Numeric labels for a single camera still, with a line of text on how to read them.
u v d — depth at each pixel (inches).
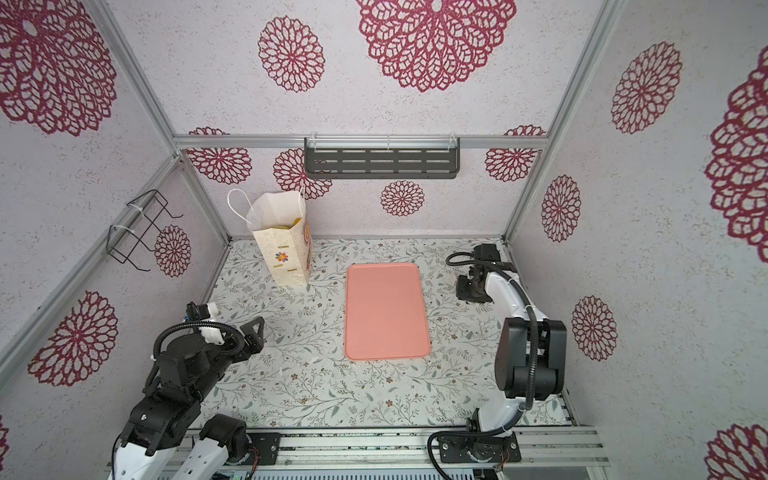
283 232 34.5
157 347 18.7
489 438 25.3
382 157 39.1
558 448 29.9
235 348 21.7
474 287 29.6
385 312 39.6
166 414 18.4
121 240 28.5
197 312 22.4
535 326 17.7
